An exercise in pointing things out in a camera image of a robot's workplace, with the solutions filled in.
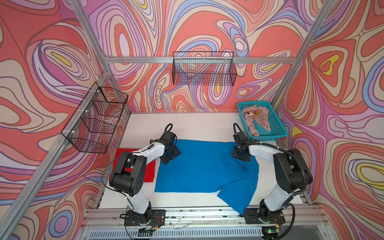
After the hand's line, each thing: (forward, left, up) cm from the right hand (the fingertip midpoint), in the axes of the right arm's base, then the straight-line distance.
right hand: (239, 157), depth 96 cm
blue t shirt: (-6, +21, +2) cm, 22 cm away
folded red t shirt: (-8, +55, +7) cm, 56 cm away
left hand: (+3, +40, +3) cm, 40 cm away
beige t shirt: (+33, -23, +5) cm, 41 cm away
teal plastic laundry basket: (+17, -29, +7) cm, 34 cm away
